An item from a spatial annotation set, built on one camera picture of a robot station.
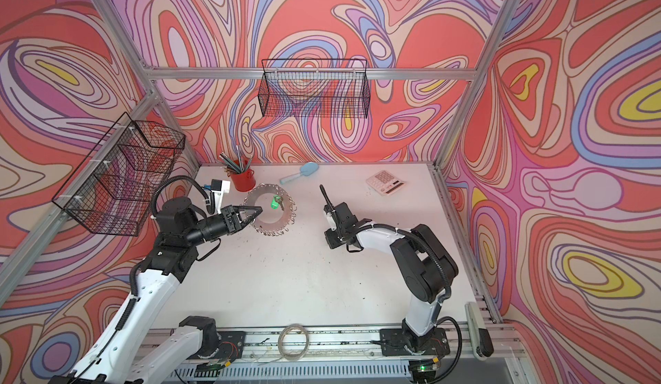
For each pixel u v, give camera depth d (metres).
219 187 0.64
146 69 0.86
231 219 0.62
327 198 0.75
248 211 0.66
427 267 0.48
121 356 0.40
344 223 0.74
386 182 1.11
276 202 0.72
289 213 0.73
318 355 0.73
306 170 1.19
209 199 0.61
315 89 0.98
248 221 0.65
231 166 1.04
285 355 0.72
